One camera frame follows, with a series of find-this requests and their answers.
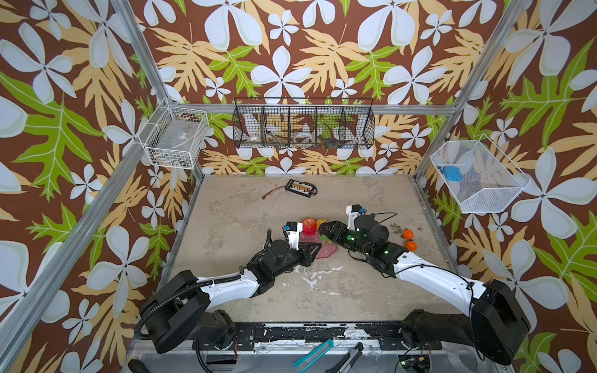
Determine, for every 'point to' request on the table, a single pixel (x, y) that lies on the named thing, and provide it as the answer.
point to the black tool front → (343, 366)
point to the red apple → (309, 227)
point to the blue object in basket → (452, 173)
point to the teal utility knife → (309, 359)
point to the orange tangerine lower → (410, 245)
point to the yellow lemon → (319, 221)
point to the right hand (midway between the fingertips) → (322, 227)
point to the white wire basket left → (174, 135)
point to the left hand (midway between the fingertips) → (321, 243)
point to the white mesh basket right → (477, 175)
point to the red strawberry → (325, 238)
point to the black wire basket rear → (314, 123)
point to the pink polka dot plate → (326, 249)
